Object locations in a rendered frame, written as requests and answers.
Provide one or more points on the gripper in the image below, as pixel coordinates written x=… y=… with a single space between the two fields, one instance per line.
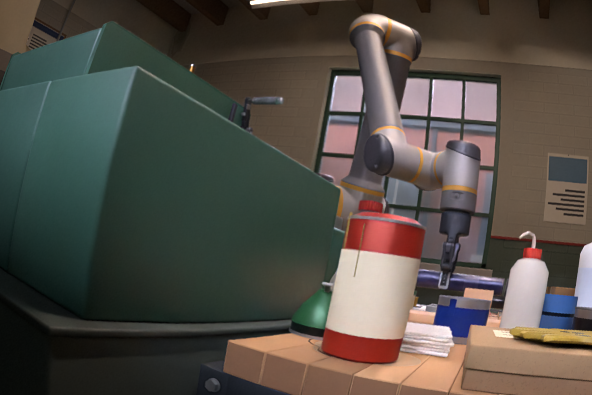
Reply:
x=454 y=219

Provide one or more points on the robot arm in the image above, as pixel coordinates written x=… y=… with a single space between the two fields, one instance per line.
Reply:
x=379 y=103

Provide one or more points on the dark purple form roller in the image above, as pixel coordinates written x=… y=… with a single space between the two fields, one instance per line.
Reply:
x=472 y=282

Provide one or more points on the green duplicator body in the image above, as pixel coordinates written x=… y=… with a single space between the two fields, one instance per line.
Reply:
x=152 y=191

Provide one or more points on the small cardboard box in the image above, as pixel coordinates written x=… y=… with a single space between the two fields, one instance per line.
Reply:
x=479 y=294

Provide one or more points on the blue tin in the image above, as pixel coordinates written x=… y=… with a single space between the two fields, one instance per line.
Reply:
x=461 y=315

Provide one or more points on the white folded cloth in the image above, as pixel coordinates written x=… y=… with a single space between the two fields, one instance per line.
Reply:
x=428 y=338

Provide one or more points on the red and cream can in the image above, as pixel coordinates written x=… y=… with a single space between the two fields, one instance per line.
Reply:
x=372 y=288

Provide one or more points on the white squeeze bottle red cap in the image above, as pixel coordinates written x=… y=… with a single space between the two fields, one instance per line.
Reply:
x=525 y=288

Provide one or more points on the green framed window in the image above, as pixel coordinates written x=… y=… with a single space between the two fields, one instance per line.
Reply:
x=411 y=168

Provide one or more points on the blue tape roll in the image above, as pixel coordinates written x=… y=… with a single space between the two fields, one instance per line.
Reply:
x=558 y=311

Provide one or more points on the brown cardboard box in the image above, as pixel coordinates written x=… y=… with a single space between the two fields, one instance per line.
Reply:
x=527 y=362

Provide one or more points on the yellow gloves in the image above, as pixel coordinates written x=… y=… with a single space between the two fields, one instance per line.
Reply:
x=552 y=335

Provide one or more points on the white plastic bottle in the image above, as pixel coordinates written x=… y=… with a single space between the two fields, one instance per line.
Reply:
x=584 y=277

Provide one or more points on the green funnel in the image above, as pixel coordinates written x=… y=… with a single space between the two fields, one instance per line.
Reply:
x=312 y=314

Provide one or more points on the tan board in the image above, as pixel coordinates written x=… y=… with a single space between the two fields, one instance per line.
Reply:
x=18 y=6

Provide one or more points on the cream wall poster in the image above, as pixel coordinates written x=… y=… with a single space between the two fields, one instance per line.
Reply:
x=567 y=189

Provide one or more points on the blue framed wall notice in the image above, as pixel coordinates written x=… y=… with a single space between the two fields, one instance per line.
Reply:
x=42 y=35

